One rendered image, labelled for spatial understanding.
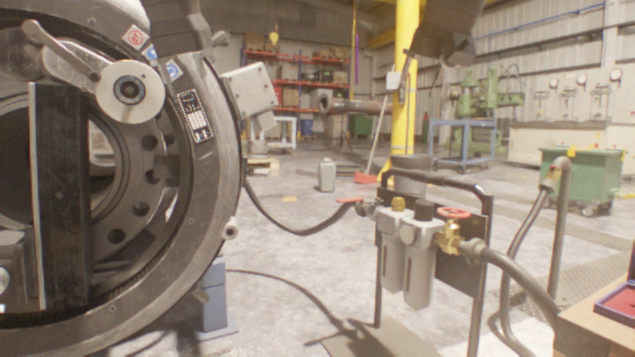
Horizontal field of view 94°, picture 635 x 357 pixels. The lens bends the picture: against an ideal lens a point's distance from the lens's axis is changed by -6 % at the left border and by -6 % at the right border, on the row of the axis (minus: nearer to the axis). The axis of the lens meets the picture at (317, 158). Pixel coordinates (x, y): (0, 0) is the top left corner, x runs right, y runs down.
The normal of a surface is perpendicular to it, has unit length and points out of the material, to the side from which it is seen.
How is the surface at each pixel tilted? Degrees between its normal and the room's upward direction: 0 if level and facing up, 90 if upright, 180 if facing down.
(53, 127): 90
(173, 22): 111
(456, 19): 122
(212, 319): 90
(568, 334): 90
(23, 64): 90
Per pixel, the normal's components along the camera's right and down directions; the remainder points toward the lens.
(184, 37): -0.10, 0.49
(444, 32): 0.12, 0.44
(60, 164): 0.47, 0.10
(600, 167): -0.85, 0.04
